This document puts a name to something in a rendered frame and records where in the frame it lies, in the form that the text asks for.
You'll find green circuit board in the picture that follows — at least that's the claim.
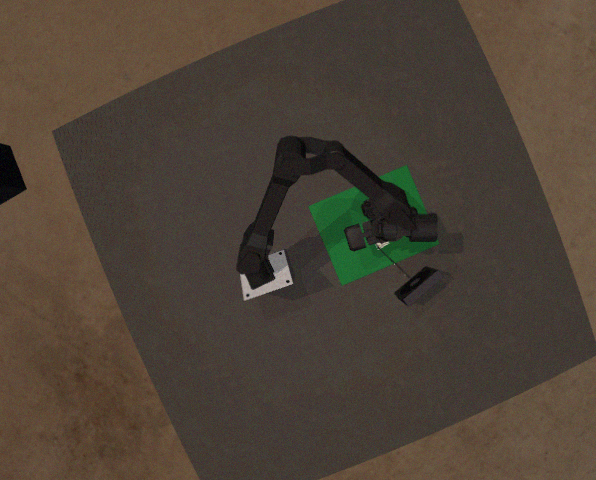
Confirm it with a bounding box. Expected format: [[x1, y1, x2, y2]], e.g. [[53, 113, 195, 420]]
[[308, 165, 440, 286]]

